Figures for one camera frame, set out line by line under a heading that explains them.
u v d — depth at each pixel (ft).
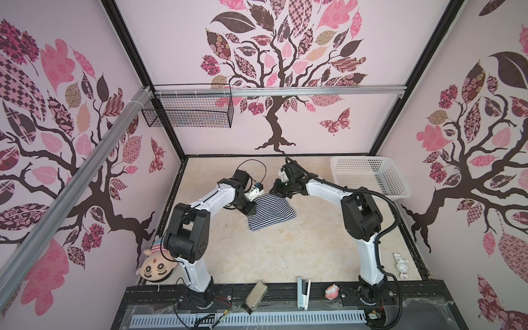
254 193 2.79
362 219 1.78
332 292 2.33
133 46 2.50
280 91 3.04
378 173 3.61
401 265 2.59
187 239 1.58
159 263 2.39
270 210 3.17
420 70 2.77
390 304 2.34
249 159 2.70
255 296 2.34
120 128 2.28
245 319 2.29
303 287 2.43
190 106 3.11
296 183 2.48
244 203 2.65
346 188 1.93
